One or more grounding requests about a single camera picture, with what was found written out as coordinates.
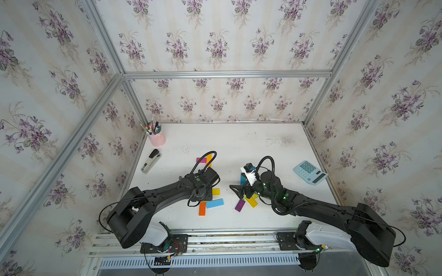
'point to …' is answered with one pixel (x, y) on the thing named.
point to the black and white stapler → (151, 161)
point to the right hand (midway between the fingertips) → (239, 180)
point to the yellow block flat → (216, 192)
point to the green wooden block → (244, 197)
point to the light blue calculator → (310, 172)
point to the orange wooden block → (202, 209)
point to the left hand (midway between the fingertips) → (208, 198)
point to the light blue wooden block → (214, 203)
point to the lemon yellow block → (255, 196)
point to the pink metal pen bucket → (158, 140)
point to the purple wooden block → (240, 204)
